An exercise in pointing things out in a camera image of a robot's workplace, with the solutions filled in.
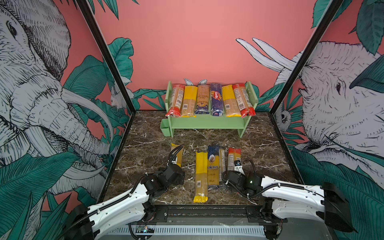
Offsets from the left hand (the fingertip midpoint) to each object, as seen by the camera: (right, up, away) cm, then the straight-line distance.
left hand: (177, 170), depth 81 cm
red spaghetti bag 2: (+38, +39, +2) cm, 54 cm away
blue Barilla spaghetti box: (+22, +39, +2) cm, 45 cm away
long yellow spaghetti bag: (+13, -5, +3) cm, 15 cm away
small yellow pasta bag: (+15, +40, +5) cm, 43 cm away
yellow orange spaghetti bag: (+31, +35, +1) cm, 47 cm away
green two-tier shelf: (+20, +27, +14) cm, 36 cm away
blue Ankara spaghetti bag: (+21, +1, +6) cm, 22 cm away
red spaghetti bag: (-1, +39, +2) cm, 39 cm away
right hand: (+31, -6, -1) cm, 31 cm away
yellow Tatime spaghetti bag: (0, +5, +11) cm, 13 cm away
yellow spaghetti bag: (+7, +39, +3) cm, 40 cm away
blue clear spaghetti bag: (+27, +2, +9) cm, 28 cm away
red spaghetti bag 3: (+35, +6, +11) cm, 37 cm away
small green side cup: (-12, +23, +24) cm, 35 cm away
